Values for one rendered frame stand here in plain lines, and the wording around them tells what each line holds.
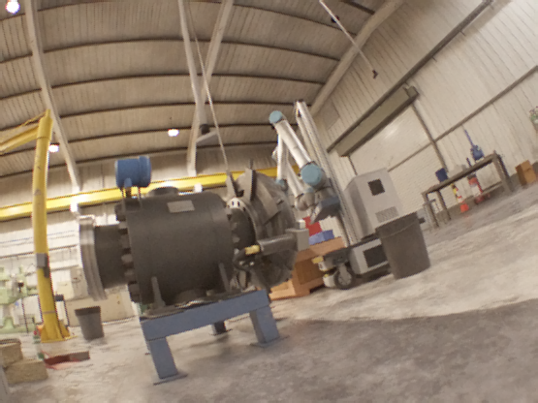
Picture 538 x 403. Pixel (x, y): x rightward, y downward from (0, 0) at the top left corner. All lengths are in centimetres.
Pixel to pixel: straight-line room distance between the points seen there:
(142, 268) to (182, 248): 21
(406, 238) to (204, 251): 116
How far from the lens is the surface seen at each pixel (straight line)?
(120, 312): 733
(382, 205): 222
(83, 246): 129
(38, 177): 516
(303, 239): 133
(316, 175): 193
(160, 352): 108
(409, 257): 168
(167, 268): 124
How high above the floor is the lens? 30
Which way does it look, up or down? 15 degrees up
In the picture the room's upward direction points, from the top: 18 degrees counter-clockwise
